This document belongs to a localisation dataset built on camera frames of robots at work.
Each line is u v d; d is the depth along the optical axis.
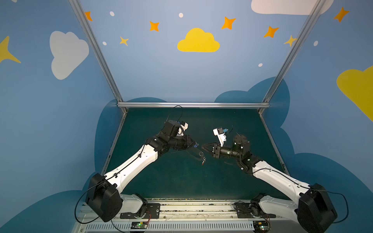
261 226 0.71
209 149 0.73
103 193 0.39
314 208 0.41
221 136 0.69
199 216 0.73
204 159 0.80
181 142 0.66
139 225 0.71
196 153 0.77
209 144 0.71
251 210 0.68
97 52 0.84
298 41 0.82
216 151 0.66
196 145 0.78
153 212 0.74
